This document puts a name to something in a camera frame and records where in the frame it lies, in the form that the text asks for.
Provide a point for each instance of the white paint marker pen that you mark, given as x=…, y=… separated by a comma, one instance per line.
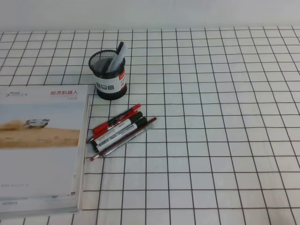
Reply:
x=117, y=59

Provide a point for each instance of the grey silver pen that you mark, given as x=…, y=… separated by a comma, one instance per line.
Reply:
x=127, y=139

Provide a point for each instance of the red ballpoint pen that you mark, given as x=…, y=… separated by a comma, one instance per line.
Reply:
x=114, y=119

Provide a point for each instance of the black mesh pen holder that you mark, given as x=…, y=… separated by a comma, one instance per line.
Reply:
x=109, y=85

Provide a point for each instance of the upper black white marker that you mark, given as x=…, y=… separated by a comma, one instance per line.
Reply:
x=103, y=135

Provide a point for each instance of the lower black white marker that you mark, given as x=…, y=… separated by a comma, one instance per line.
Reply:
x=98, y=147

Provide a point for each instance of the dark red pencil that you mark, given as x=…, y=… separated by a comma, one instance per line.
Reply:
x=98, y=154

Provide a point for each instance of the white robot catalogue book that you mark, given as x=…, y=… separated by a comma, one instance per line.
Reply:
x=43, y=132

